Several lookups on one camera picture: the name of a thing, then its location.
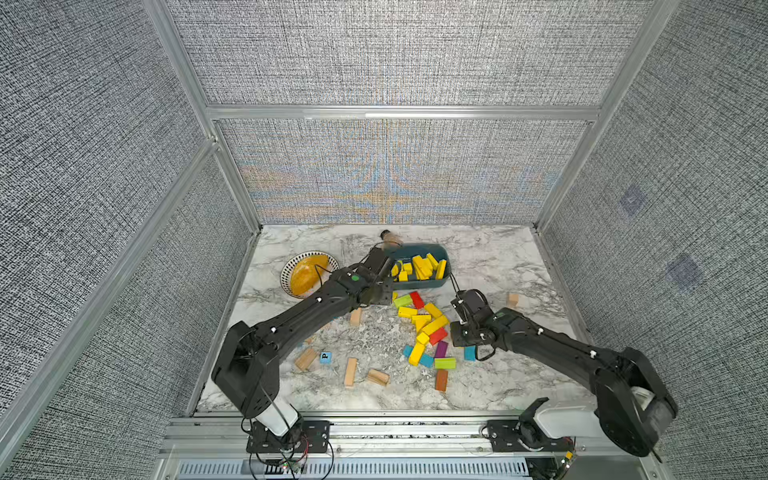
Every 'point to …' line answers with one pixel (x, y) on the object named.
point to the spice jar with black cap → (391, 238)
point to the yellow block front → (417, 349)
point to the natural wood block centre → (355, 318)
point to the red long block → (418, 303)
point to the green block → (402, 301)
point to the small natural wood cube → (513, 300)
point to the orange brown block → (442, 379)
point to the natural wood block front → (350, 374)
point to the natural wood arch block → (378, 376)
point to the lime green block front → (445, 363)
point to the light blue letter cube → (326, 358)
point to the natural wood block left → (305, 360)
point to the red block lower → (438, 335)
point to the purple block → (441, 349)
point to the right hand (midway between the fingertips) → (456, 326)
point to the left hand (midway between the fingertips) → (389, 289)
